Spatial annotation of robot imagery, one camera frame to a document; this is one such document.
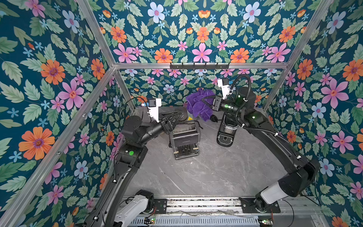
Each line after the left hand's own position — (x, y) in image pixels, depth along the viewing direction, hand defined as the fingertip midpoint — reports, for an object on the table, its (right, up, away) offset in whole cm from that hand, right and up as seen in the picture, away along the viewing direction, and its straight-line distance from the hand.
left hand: (180, 115), depth 56 cm
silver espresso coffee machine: (+2, -11, +15) cm, 19 cm away
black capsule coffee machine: (+26, -8, +27) cm, 39 cm away
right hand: (+12, +9, +8) cm, 17 cm away
